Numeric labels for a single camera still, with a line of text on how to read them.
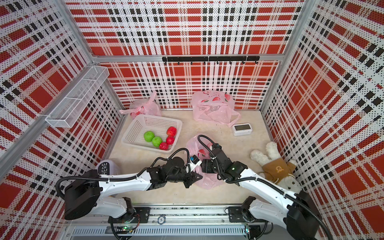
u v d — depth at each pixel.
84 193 0.42
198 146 0.80
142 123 1.07
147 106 1.08
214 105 1.22
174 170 0.61
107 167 0.82
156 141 0.96
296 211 0.39
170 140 0.99
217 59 0.89
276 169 0.81
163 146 0.94
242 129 1.03
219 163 0.59
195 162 0.68
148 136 0.99
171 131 1.01
